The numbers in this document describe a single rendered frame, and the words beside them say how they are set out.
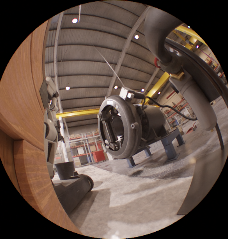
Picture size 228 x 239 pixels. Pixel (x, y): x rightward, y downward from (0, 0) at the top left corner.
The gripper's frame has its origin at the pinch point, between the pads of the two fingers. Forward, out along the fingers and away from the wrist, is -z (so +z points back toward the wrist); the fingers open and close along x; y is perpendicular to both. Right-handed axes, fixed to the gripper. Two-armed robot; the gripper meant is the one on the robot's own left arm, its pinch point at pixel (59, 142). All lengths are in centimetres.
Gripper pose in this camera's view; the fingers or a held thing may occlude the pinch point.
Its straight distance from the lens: 94.6
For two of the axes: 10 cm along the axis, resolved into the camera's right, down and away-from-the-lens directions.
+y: 0.0, 4.2, 9.1
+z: -5.2, -7.8, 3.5
